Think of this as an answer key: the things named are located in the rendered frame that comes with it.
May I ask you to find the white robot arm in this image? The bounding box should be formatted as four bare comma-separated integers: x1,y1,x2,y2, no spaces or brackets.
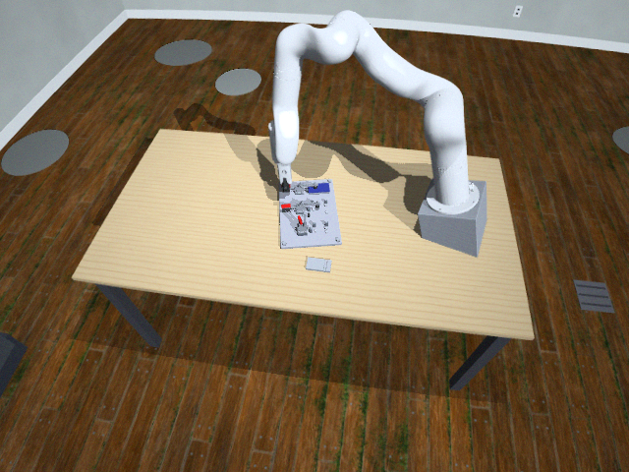
268,10,480,214

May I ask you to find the blue rectangular block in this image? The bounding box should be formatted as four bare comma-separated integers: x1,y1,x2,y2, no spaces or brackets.
308,183,330,195

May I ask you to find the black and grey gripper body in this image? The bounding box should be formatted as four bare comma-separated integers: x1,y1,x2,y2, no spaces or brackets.
275,162,292,185

